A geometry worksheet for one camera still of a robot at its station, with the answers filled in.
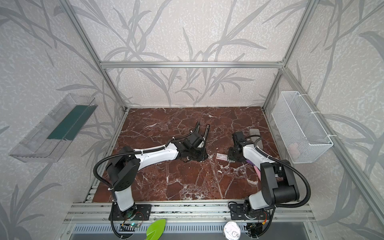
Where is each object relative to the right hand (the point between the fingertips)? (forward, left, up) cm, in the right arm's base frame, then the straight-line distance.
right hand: (232, 152), depth 93 cm
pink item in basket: (-9, -26, +19) cm, 34 cm away
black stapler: (+18, +16, 0) cm, 24 cm away
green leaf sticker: (-40, +41, 0) cm, 57 cm away
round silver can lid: (-40, +6, +5) cm, 41 cm away
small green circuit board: (-38, +52, -1) cm, 64 cm away
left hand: (-4, +15, +7) cm, 17 cm away
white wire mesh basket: (-8, -23, +33) cm, 41 cm away
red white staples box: (-2, +7, -2) cm, 7 cm away
